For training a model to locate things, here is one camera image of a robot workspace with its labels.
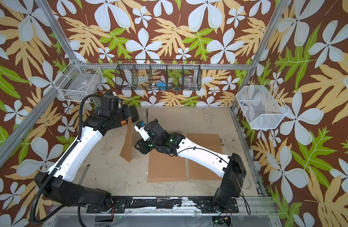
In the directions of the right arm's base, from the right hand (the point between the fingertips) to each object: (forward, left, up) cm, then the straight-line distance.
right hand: (136, 144), depth 71 cm
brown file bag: (-3, -13, -24) cm, 27 cm away
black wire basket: (+51, -9, +8) cm, 52 cm away
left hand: (+19, +5, +8) cm, 21 cm away
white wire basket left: (+38, +40, +11) cm, 56 cm away
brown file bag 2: (+9, +13, -25) cm, 30 cm away
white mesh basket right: (+24, -73, +2) cm, 77 cm away
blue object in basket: (+42, -11, +5) cm, 44 cm away
